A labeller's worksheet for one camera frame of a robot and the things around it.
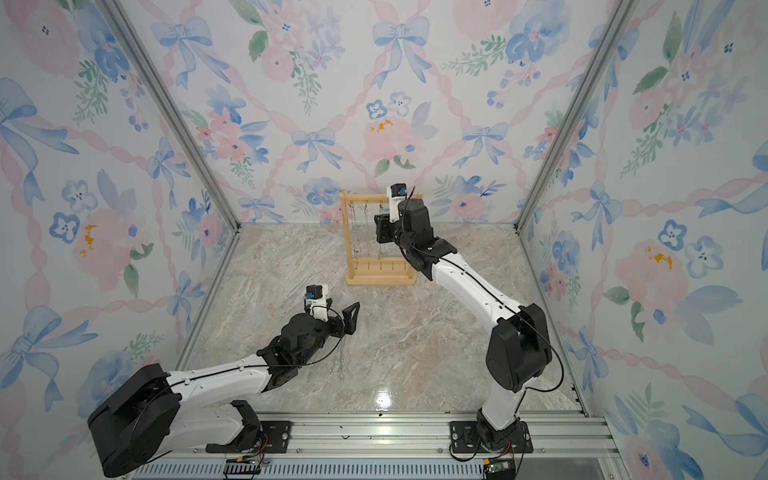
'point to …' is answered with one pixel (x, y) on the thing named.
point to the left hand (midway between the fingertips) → (348, 301)
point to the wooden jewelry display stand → (373, 271)
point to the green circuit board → (499, 469)
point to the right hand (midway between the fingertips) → (380, 214)
